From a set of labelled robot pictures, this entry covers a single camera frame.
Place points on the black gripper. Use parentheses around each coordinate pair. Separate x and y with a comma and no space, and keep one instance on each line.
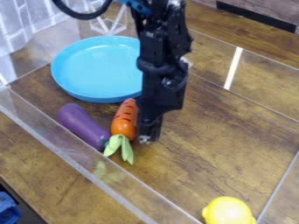
(164,42)

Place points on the orange toy carrot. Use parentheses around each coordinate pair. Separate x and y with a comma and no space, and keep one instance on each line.
(122,130)

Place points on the purple toy eggplant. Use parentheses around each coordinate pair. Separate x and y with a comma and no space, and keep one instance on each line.
(78,122)

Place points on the yellow toy lemon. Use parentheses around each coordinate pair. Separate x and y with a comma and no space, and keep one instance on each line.
(226,210)

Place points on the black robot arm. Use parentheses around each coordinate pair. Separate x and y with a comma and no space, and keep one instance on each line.
(154,11)

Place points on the blue round plastic tray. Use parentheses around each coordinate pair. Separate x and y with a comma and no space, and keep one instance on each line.
(94,69)

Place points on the dark baseboard strip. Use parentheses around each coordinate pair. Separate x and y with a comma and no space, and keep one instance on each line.
(256,16)

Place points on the blue object at corner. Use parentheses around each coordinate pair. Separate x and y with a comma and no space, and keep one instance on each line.
(9,210)

